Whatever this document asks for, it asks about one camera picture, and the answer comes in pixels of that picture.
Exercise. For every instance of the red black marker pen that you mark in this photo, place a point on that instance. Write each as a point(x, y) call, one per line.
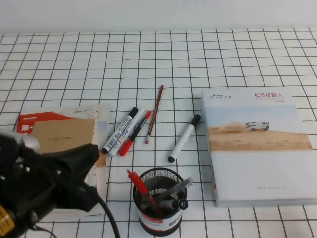
point(130, 141)

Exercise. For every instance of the black marker in holder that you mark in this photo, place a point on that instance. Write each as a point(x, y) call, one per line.
point(175, 204)

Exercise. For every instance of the red gel pen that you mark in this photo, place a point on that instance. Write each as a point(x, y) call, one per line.
point(135, 179)

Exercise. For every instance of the black white whiteboard marker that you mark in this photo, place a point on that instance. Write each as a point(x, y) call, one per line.
point(186, 134)

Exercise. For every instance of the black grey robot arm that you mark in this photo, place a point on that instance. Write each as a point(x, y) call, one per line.
point(33, 184)

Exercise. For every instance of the clear grey pen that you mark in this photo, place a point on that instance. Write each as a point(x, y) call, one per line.
point(180, 187)

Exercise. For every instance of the white printed booklet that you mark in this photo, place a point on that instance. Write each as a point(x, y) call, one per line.
point(97, 175)

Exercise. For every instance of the black mesh pen holder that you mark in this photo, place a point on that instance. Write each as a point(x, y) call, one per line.
point(158, 180)

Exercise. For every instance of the white paint marker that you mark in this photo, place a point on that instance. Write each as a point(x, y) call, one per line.
point(126, 133)

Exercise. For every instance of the dark red pencil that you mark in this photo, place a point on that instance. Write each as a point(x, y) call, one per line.
point(154, 114)

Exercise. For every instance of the white robot catalogue stack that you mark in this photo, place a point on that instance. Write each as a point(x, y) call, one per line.
point(260, 153)

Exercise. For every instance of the black capped paint marker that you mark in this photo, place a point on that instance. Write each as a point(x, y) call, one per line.
point(117, 133)

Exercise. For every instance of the tan kraft notebook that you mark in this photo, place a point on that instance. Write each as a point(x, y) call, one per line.
point(61, 135)

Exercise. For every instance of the red white brochure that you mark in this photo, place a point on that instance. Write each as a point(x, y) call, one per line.
point(26, 122)

